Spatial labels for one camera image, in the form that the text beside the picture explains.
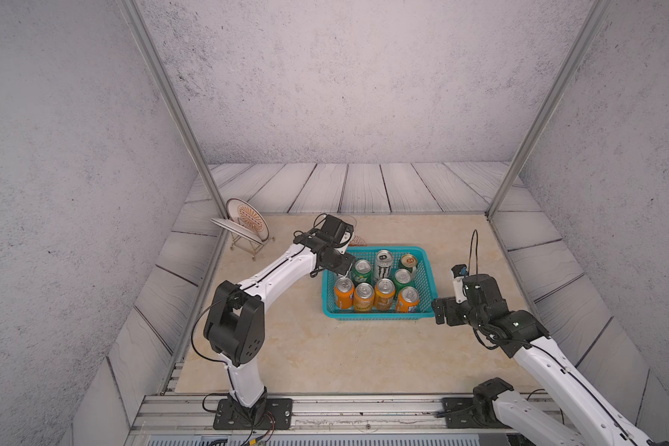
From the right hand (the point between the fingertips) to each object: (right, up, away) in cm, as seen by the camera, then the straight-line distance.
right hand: (451, 301), depth 78 cm
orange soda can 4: (-11, -1, +5) cm, 12 cm away
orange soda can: (-30, +1, +9) cm, 31 cm away
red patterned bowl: (-24, +16, +30) cm, 41 cm away
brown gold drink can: (-8, +10, +14) cm, 19 cm away
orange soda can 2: (-24, 0, +7) cm, 25 cm away
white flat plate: (-64, +20, +14) cm, 68 cm away
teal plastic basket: (-4, +5, +13) cm, 15 cm away
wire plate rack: (-69, +15, +31) cm, 77 cm away
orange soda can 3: (-17, 0, +7) cm, 19 cm away
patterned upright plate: (-65, +25, +27) cm, 75 cm away
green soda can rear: (-24, +6, +13) cm, 28 cm away
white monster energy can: (-17, +9, +11) cm, 22 cm away
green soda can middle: (-11, +5, +9) cm, 15 cm away
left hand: (-28, +9, +11) cm, 31 cm away
